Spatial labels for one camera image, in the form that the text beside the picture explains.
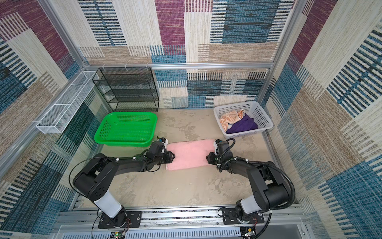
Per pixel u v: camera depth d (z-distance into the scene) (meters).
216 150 0.84
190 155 0.94
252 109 1.12
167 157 0.85
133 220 0.73
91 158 0.99
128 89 1.08
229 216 0.73
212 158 0.82
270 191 0.45
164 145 0.77
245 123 1.01
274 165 0.48
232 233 0.70
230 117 1.03
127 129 1.09
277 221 0.71
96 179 0.47
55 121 0.70
